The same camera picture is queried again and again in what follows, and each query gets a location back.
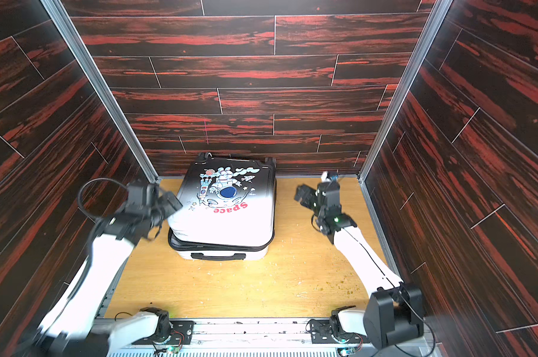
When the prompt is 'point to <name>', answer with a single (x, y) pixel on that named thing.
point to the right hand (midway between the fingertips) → (311, 189)
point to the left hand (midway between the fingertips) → (171, 204)
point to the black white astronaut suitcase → (229, 210)
